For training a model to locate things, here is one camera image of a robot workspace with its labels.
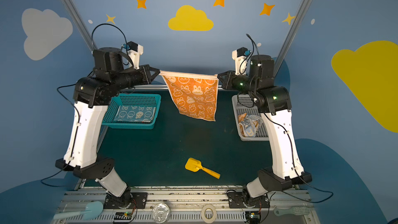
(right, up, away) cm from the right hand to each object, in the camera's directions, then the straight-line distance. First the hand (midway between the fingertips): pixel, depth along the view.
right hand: (221, 73), depth 60 cm
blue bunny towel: (-54, -18, +47) cm, 74 cm away
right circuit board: (+17, -66, +13) cm, 70 cm away
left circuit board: (-46, -66, +13) cm, 81 cm away
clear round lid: (-26, -60, +7) cm, 66 cm away
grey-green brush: (+37, -62, +12) cm, 73 cm away
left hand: (-26, +2, +1) cm, 26 cm away
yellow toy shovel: (-12, -46, +25) cm, 54 cm away
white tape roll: (-4, -65, +9) cm, 66 cm away
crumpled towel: (+22, -24, +35) cm, 48 cm away
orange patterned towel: (-11, -7, +13) cm, 18 cm away
